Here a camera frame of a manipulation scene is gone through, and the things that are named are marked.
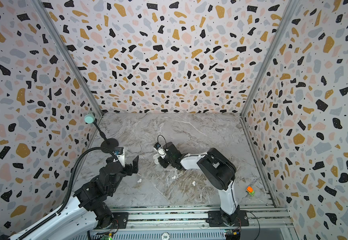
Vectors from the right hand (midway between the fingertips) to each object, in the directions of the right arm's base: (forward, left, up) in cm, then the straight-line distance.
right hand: (159, 154), depth 93 cm
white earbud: (-16, +10, -3) cm, 19 cm away
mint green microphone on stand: (+9, +35, -2) cm, 36 cm away
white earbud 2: (-13, -10, -4) cm, 17 cm away
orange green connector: (-21, -52, -3) cm, 56 cm away
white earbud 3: (-16, -21, -4) cm, 27 cm away
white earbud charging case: (-2, +2, -1) cm, 3 cm away
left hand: (-10, +11, +17) cm, 22 cm away
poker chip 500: (-41, -7, -4) cm, 42 cm away
